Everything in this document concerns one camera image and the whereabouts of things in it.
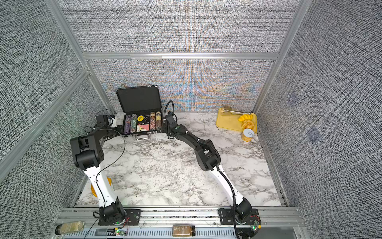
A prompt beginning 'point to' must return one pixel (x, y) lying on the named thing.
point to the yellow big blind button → (140, 118)
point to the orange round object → (93, 190)
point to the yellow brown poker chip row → (158, 120)
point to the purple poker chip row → (128, 124)
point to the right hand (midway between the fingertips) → (162, 122)
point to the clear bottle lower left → (63, 228)
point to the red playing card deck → (143, 127)
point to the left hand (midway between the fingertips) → (126, 130)
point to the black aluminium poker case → (142, 110)
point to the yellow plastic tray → (232, 122)
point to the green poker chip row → (134, 120)
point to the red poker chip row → (152, 121)
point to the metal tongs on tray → (237, 112)
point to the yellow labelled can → (247, 135)
